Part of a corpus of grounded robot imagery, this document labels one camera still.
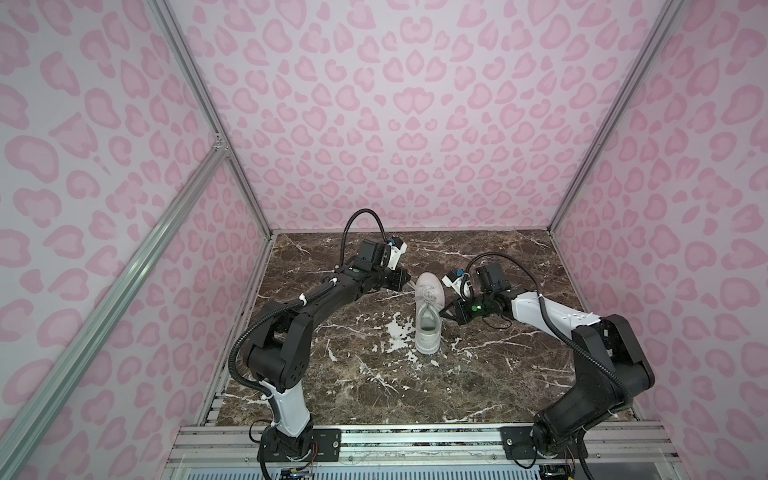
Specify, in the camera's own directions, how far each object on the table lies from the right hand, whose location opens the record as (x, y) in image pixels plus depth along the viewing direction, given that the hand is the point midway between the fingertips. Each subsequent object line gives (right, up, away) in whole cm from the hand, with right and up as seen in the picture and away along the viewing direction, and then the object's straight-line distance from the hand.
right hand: (445, 310), depth 86 cm
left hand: (-10, +11, +3) cm, 15 cm away
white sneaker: (-4, +3, +2) cm, 5 cm away
